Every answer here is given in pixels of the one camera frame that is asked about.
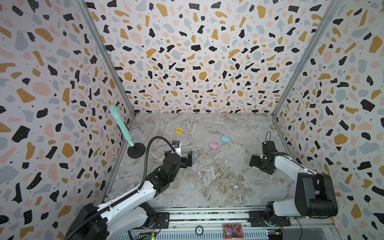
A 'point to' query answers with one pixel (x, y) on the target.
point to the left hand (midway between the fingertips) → (186, 149)
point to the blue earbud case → (225, 139)
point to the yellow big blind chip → (178, 130)
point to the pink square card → (233, 231)
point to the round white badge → (199, 230)
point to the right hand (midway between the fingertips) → (257, 162)
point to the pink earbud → (198, 171)
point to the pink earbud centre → (226, 161)
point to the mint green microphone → (116, 111)
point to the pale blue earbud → (194, 155)
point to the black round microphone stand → (136, 151)
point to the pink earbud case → (213, 146)
